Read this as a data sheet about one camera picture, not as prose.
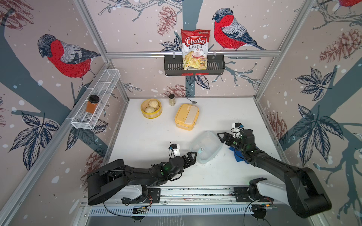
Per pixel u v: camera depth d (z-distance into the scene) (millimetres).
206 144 944
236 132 776
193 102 1180
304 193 413
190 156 728
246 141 677
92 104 658
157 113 1069
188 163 714
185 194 747
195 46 853
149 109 1045
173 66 942
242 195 726
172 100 1104
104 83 876
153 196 728
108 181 468
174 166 606
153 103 1104
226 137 780
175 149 761
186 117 978
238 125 795
